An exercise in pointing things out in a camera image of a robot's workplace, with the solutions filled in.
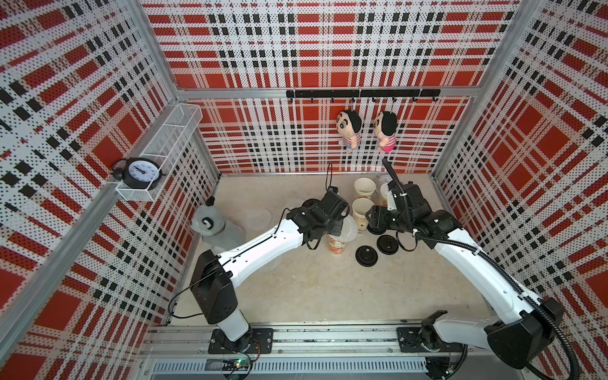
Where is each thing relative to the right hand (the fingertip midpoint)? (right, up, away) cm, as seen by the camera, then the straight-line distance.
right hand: (379, 215), depth 76 cm
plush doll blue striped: (-8, +34, +15) cm, 38 cm away
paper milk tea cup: (-13, -12, +9) cm, 20 cm away
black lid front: (-1, -17, +14) cm, 22 cm away
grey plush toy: (-57, -2, +2) cm, 57 cm away
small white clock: (+13, +15, +38) cm, 43 cm away
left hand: (-14, -2, +4) cm, 14 cm away
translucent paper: (-9, -6, +5) cm, 12 cm away
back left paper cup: (-1, +10, +20) cm, 23 cm away
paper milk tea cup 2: (-4, +2, +13) cm, 13 cm away
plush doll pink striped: (+7, +35, +17) cm, 39 cm away
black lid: (+9, -14, +19) cm, 25 cm away
